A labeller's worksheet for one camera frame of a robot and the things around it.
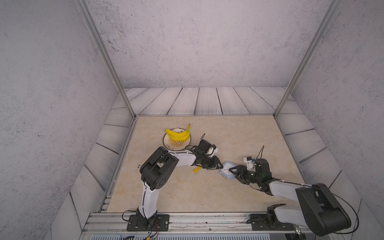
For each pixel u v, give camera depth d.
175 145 1.03
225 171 0.88
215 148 0.91
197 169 0.91
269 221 0.66
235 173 0.81
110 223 0.75
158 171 0.51
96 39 0.79
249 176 0.76
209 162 0.82
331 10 0.72
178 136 1.03
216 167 0.82
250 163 0.84
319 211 0.42
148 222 0.63
